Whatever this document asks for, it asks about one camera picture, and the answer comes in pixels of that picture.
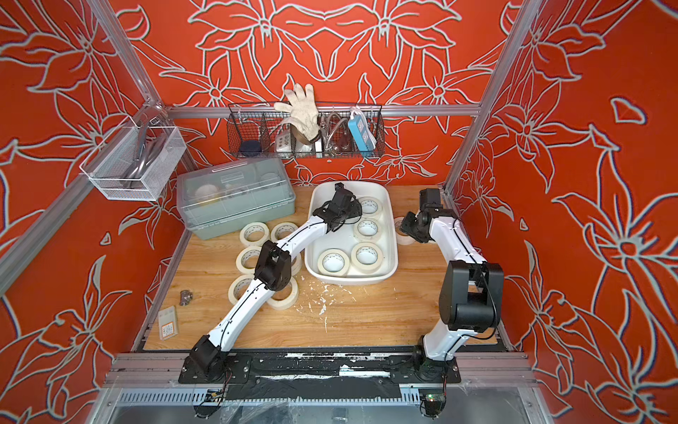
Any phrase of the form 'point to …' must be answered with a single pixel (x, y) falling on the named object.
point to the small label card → (167, 322)
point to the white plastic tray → (365, 251)
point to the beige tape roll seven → (253, 234)
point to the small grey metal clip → (185, 296)
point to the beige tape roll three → (237, 287)
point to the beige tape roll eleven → (402, 236)
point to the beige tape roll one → (282, 230)
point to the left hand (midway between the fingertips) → (358, 203)
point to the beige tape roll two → (246, 259)
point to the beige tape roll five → (380, 206)
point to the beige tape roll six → (366, 268)
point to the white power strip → (283, 144)
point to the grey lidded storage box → (222, 196)
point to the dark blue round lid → (250, 147)
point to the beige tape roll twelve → (333, 262)
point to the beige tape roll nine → (284, 298)
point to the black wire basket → (258, 131)
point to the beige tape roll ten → (367, 230)
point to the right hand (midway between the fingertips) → (401, 225)
